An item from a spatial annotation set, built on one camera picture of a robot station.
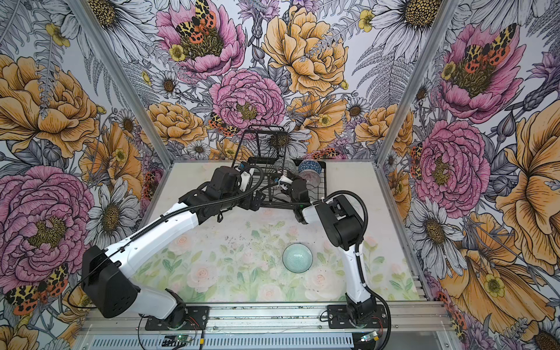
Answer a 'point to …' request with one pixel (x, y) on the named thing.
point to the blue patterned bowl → (310, 164)
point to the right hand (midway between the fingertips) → (291, 174)
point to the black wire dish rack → (263, 156)
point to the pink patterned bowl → (312, 178)
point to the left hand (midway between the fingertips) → (251, 198)
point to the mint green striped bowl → (297, 257)
